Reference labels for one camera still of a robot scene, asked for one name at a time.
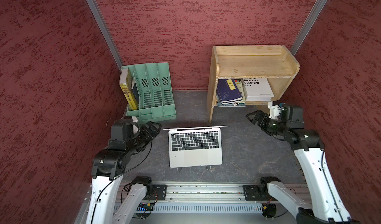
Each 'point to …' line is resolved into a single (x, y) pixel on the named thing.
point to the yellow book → (125, 89)
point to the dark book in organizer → (135, 92)
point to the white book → (257, 89)
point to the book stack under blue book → (237, 103)
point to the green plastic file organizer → (153, 86)
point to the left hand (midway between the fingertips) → (156, 134)
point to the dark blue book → (227, 91)
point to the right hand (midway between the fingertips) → (250, 122)
